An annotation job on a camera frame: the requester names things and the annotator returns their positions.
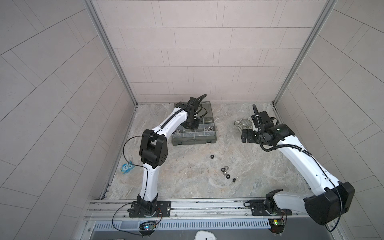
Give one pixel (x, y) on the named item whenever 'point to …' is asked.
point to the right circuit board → (277, 225)
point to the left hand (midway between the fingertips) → (197, 125)
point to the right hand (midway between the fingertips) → (247, 137)
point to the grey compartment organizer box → (205, 134)
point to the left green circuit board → (147, 228)
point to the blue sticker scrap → (127, 167)
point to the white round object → (204, 235)
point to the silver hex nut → (226, 167)
